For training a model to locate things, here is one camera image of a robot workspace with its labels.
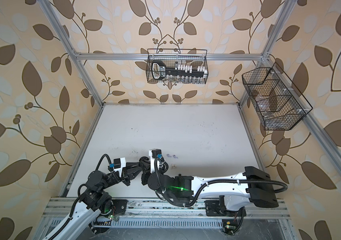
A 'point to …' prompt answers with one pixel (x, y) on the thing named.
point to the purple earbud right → (175, 157)
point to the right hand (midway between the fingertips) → (141, 164)
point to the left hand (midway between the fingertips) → (143, 165)
